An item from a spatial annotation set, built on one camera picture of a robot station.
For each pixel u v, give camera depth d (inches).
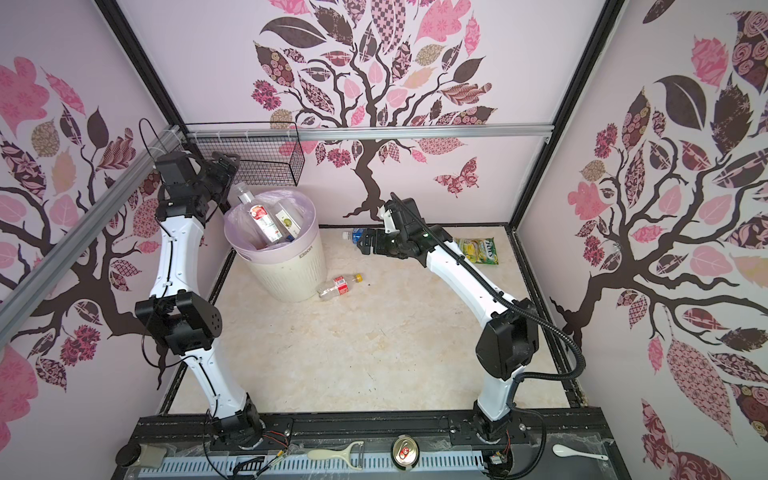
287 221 35.4
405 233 24.3
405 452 24.4
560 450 28.0
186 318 20.1
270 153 37.3
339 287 38.3
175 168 23.6
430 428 29.7
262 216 33.8
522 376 20.3
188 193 24.4
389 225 28.7
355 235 43.5
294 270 33.0
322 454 28.4
